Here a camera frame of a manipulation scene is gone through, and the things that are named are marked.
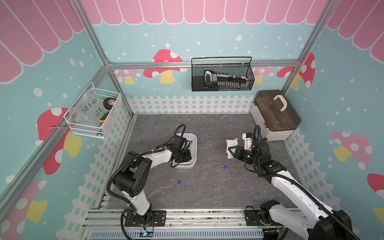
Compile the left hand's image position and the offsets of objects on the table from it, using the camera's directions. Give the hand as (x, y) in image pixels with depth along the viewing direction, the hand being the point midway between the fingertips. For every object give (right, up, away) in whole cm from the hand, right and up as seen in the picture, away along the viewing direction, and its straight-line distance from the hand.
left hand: (190, 159), depth 93 cm
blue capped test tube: (+1, +13, -12) cm, 17 cm away
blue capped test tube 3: (+21, -5, -2) cm, 22 cm away
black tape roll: (-44, +34, -14) cm, 57 cm away
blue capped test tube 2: (-7, -12, -6) cm, 15 cm away
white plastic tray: (+1, +13, +8) cm, 16 cm away
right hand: (+21, +9, -14) cm, 27 cm away
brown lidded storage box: (+59, +30, +12) cm, 67 cm away
